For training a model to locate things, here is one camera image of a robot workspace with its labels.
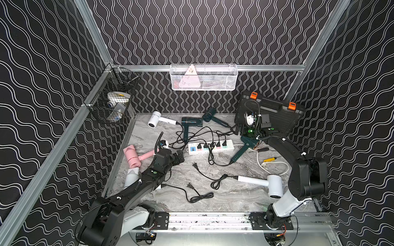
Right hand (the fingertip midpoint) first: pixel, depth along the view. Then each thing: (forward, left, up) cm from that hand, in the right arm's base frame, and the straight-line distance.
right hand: (237, 129), depth 91 cm
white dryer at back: (+20, +55, -10) cm, 59 cm away
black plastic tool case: (+7, -26, +4) cm, 27 cm away
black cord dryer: (-3, +11, -11) cm, 16 cm away
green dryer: (+16, +32, -10) cm, 37 cm away
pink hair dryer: (-16, +61, -10) cm, 64 cm away
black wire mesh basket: (+4, +69, +19) cm, 72 cm away
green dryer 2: (+22, +16, -11) cm, 30 cm away
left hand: (-13, +36, -3) cm, 38 cm away
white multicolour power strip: (-5, +22, -12) cm, 26 cm away
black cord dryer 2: (+1, +30, -14) cm, 34 cm away
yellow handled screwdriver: (-11, -21, -15) cm, 28 cm away
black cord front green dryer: (-7, +17, -11) cm, 21 cm away
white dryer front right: (-28, -17, -10) cm, 34 cm away
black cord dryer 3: (-27, +13, -16) cm, 34 cm away
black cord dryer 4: (-35, +24, -17) cm, 45 cm away
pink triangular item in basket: (+22, +28, +20) cm, 41 cm away
